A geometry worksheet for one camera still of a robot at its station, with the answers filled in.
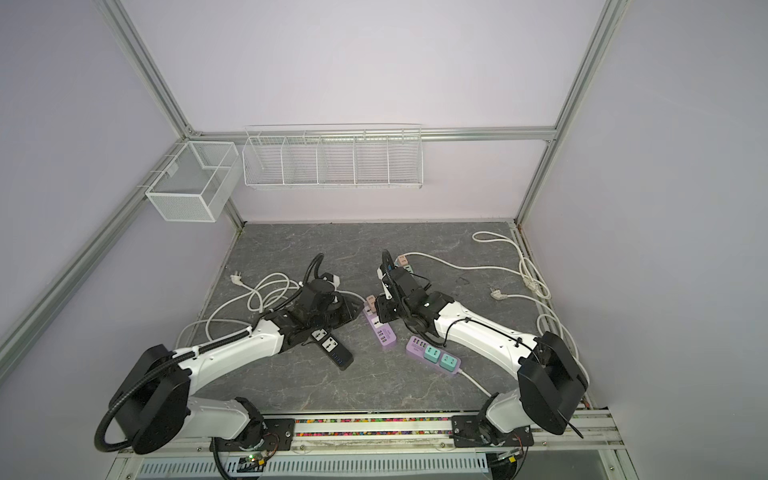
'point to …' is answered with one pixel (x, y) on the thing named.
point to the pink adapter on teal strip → (403, 260)
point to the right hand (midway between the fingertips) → (379, 305)
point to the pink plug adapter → (371, 301)
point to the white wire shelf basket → (333, 155)
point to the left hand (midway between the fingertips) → (363, 310)
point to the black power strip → (332, 348)
